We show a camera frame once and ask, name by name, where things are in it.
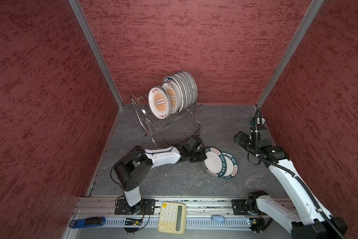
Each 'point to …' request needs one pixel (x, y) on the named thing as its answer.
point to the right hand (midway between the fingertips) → (239, 142)
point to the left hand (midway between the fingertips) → (207, 160)
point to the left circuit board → (131, 221)
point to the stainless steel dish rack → (170, 131)
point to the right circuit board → (253, 221)
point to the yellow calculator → (172, 217)
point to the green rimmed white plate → (231, 166)
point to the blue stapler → (88, 221)
